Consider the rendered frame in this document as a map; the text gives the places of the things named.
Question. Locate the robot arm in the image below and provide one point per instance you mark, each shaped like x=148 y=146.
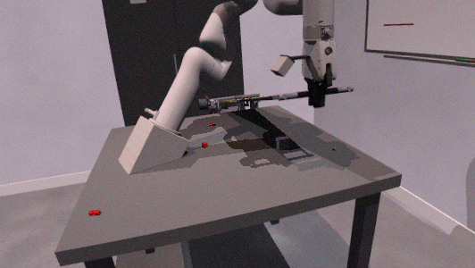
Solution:
x=198 y=65

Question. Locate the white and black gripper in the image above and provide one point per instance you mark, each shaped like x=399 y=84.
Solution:
x=323 y=57

